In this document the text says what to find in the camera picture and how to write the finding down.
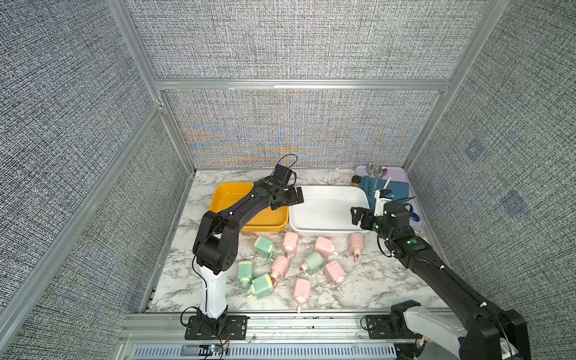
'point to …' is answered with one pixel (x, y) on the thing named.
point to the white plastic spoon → (386, 184)
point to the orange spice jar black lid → (355, 181)
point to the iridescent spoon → (377, 171)
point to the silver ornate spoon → (370, 169)
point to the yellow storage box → (269, 220)
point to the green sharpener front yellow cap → (261, 286)
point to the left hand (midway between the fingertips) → (299, 197)
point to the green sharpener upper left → (265, 247)
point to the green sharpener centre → (313, 262)
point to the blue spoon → (415, 217)
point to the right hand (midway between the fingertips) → (362, 204)
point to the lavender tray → (399, 174)
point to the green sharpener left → (244, 272)
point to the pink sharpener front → (302, 289)
